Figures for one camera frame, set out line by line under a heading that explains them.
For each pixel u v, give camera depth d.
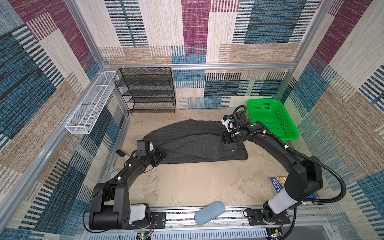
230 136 0.74
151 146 0.75
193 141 0.94
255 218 0.73
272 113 1.16
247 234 0.70
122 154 0.94
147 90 1.09
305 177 0.43
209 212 0.73
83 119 0.71
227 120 0.78
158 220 0.73
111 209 0.42
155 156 0.77
